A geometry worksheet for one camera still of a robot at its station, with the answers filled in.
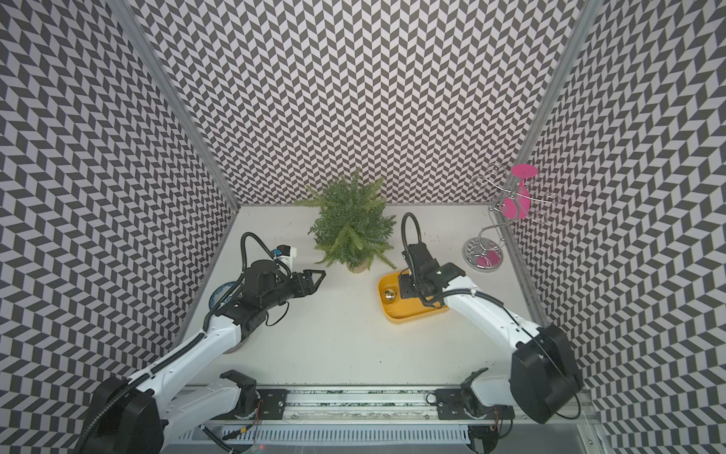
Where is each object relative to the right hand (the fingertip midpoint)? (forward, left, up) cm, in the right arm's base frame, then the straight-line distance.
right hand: (411, 290), depth 84 cm
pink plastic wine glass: (+14, -29, +22) cm, 39 cm away
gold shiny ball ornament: (+1, +6, -6) cm, 9 cm away
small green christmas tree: (+10, +17, +18) cm, 27 cm away
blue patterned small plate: (+1, +60, -2) cm, 60 cm away
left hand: (+2, +27, +5) cm, 28 cm away
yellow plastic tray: (-2, +4, -8) cm, 9 cm away
